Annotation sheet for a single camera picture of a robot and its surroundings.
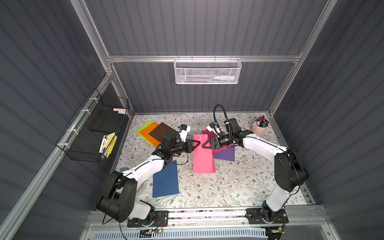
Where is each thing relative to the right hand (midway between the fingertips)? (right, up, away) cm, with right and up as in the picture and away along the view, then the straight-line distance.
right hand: (206, 146), depth 81 cm
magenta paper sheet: (-2, -7, -1) cm, 7 cm away
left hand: (-4, +2, -2) cm, 5 cm away
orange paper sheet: (-43, +7, +28) cm, 52 cm away
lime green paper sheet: (-47, +10, +31) cm, 57 cm away
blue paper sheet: (-23, -21, +4) cm, 32 cm away
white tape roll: (-35, -23, 0) cm, 42 cm away
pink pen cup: (+37, +12, +17) cm, 43 cm away
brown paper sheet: (-32, +8, +31) cm, 45 cm away
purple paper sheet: (+15, -7, +17) cm, 24 cm away
